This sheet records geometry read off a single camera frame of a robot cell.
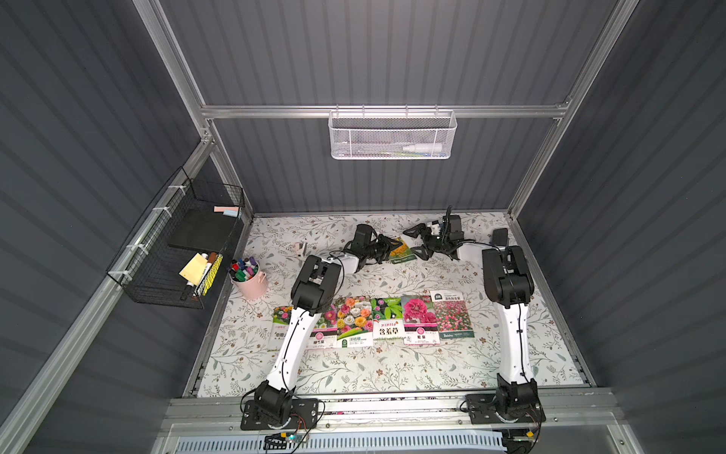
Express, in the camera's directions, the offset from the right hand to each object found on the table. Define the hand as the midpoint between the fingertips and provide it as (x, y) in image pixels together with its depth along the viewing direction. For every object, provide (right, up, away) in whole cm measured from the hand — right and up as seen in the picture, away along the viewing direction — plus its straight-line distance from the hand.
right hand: (404, 242), depth 105 cm
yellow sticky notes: (-57, -6, -36) cm, 67 cm away
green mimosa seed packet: (-7, -25, -14) cm, 29 cm away
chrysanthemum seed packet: (-27, -29, -17) cm, 43 cm away
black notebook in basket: (-58, +4, -29) cm, 65 cm away
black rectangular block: (+39, +2, +7) cm, 39 cm away
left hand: (0, -1, -1) cm, 2 cm away
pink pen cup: (-53, -11, -16) cm, 56 cm away
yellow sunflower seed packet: (-1, -5, +1) cm, 5 cm away
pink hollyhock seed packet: (+3, -26, -16) cm, 31 cm away
